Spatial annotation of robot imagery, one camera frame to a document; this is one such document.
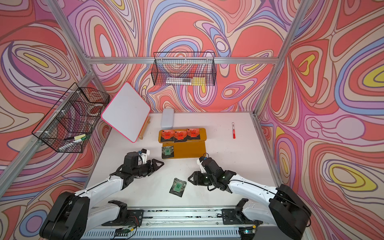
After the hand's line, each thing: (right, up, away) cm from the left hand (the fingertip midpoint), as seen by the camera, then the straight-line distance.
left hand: (162, 165), depth 85 cm
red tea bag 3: (+18, +18, +5) cm, 26 cm away
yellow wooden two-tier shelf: (+17, +7, +14) cm, 23 cm away
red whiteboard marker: (+48, +19, +23) cm, 56 cm away
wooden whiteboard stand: (-16, +26, +24) cm, 39 cm away
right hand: (+18, -9, -5) cm, 20 cm away
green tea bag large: (+1, +6, +11) cm, 13 cm away
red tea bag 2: (+10, +17, +4) cm, 20 cm away
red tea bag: (+2, +17, +4) cm, 18 cm away
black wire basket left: (-45, +22, -12) cm, 51 cm away
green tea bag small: (+10, -12, -2) cm, 15 cm away
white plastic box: (-2, +29, +31) cm, 42 cm away
